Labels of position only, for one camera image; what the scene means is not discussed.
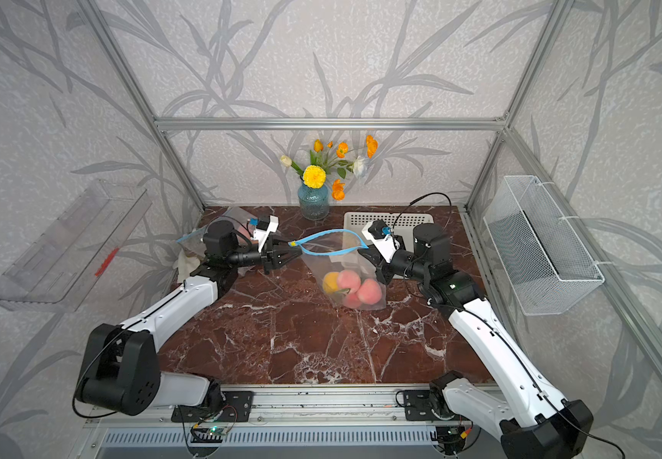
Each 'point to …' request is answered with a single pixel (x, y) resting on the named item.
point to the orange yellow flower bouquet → (321, 164)
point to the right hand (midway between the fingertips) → (363, 247)
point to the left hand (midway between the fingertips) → (298, 252)
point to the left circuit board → (208, 434)
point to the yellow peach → (331, 282)
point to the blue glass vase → (314, 203)
